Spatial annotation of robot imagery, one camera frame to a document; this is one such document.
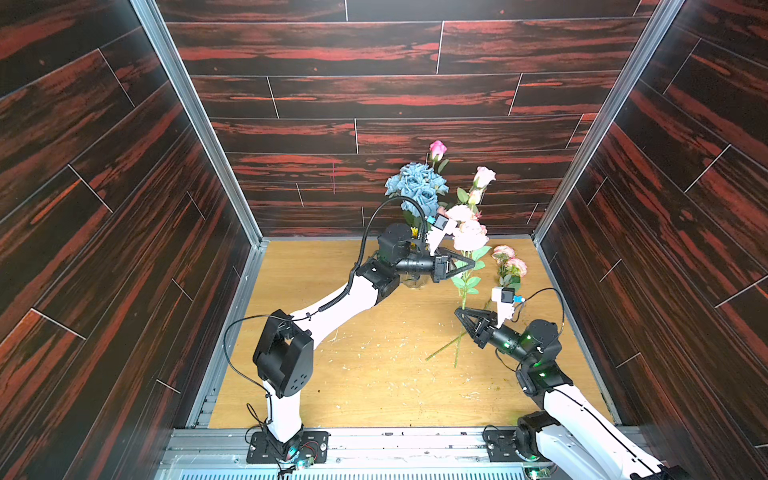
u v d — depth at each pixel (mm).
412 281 886
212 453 734
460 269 676
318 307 509
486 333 652
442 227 635
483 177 786
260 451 730
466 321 728
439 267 625
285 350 471
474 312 710
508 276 1046
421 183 839
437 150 886
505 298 654
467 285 685
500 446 733
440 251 648
